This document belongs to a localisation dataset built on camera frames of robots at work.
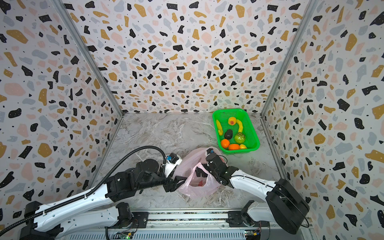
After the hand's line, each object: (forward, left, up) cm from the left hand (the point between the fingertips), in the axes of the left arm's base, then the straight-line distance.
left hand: (184, 173), depth 64 cm
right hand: (+11, -6, -17) cm, 21 cm away
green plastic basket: (+30, -42, -20) cm, 55 cm away
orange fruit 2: (+24, -29, -18) cm, 42 cm away
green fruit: (+32, -34, -19) cm, 50 cm away
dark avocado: (+36, -27, -20) cm, 49 cm away
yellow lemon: (+26, -35, -20) cm, 48 cm away
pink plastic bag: (-4, -4, -4) cm, 7 cm away
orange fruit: (+28, -24, -20) cm, 42 cm away
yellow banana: (+46, -38, -23) cm, 64 cm away
